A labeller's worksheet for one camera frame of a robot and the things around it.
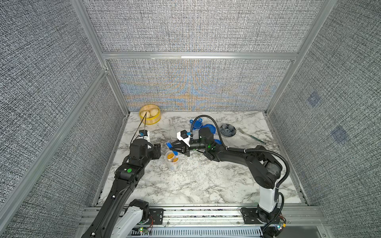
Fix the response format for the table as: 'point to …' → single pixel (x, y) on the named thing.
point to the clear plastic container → (171, 166)
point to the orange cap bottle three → (170, 155)
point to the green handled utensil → (251, 136)
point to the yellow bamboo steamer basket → (150, 114)
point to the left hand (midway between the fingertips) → (158, 143)
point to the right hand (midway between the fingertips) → (170, 142)
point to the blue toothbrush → (170, 146)
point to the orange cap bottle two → (175, 159)
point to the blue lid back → (197, 124)
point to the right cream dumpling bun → (153, 112)
